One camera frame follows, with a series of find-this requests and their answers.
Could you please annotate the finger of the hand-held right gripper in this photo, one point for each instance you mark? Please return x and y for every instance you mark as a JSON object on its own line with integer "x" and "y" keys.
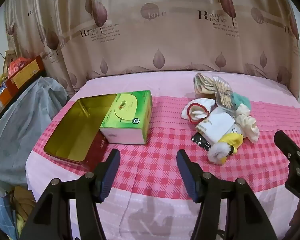
{"x": 286, "y": 145}

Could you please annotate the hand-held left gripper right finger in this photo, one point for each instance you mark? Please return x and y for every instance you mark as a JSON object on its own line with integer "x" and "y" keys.
{"x": 187, "y": 177}

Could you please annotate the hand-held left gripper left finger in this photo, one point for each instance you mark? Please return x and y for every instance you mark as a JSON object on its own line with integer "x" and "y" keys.
{"x": 110, "y": 176}

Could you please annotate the white fluffy pompom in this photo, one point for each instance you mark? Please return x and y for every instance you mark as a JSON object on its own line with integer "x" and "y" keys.
{"x": 217, "y": 153}

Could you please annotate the cream scrunchie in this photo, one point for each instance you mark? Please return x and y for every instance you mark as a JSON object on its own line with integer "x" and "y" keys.
{"x": 250, "y": 127}

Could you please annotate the gold tin box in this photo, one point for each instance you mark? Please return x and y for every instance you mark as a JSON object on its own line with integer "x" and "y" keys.
{"x": 72, "y": 135}

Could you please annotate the white socks with label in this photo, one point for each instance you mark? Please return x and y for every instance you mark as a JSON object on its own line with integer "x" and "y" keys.
{"x": 217, "y": 126}

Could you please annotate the teal fluffy cloth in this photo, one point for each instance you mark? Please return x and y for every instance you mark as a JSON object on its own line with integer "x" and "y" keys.
{"x": 243, "y": 100}

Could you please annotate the green tissue box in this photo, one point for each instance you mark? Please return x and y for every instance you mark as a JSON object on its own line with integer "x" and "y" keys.
{"x": 125, "y": 115}

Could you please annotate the yellow soft cloth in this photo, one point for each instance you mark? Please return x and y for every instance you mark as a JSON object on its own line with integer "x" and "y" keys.
{"x": 231, "y": 140}

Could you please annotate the black packet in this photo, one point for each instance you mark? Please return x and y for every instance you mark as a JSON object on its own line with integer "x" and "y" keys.
{"x": 201, "y": 141}

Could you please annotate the pink checked bed sheet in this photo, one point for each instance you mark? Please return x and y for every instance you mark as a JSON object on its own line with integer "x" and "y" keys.
{"x": 152, "y": 155}

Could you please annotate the white sock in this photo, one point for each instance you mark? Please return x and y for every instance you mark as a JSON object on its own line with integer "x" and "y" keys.
{"x": 198, "y": 111}

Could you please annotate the brown crumpled cloth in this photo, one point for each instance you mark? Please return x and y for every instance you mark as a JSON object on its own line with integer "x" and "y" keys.
{"x": 22, "y": 205}

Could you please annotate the grey plastic cover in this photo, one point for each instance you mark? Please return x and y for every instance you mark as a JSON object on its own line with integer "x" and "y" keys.
{"x": 22, "y": 125}

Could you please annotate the blue checked cloth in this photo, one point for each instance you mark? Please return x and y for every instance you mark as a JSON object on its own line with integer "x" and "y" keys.
{"x": 2, "y": 215}

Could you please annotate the red and yellow cardboard box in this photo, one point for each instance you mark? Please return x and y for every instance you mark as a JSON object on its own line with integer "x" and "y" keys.
{"x": 25, "y": 73}

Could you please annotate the beige leaf print curtain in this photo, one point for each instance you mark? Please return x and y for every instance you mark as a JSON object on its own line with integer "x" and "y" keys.
{"x": 150, "y": 42}

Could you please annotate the orange plastic bag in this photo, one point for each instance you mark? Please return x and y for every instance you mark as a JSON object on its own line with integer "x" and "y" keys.
{"x": 18, "y": 63}

